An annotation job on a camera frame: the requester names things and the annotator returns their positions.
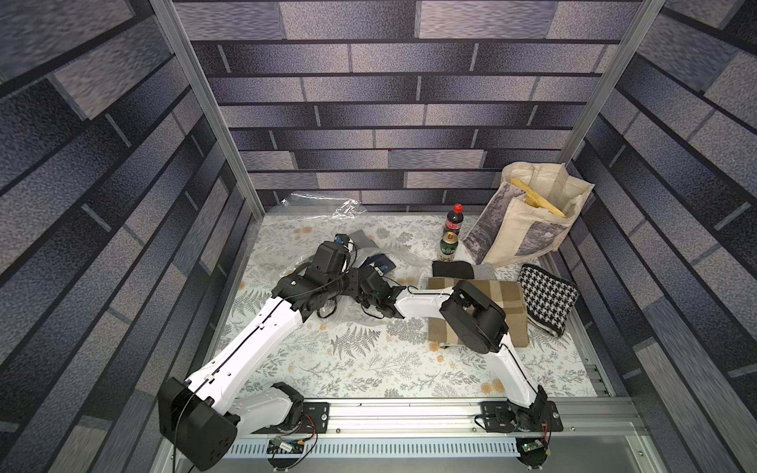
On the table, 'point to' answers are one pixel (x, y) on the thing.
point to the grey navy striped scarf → (367, 251)
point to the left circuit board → (279, 445)
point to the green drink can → (448, 244)
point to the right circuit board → (533, 451)
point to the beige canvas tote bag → (507, 231)
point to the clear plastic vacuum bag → (312, 206)
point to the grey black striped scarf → (462, 270)
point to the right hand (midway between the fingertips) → (342, 282)
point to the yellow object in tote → (537, 201)
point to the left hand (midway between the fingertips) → (358, 273)
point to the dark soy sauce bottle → (453, 222)
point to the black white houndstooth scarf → (548, 299)
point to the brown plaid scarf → (506, 296)
